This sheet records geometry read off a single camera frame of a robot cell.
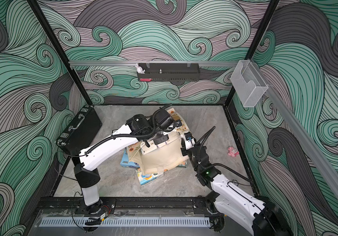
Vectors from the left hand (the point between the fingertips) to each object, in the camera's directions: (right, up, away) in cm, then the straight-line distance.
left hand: (163, 129), depth 71 cm
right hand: (+12, -4, +7) cm, 14 cm away
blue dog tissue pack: (-22, -20, +12) cm, 32 cm away
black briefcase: (-46, -3, +9) cm, 47 cm away
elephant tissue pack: (-10, -27, +6) cm, 30 cm away
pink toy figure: (+43, -16, +19) cm, 50 cm away
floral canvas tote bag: (+3, -17, +12) cm, 21 cm away
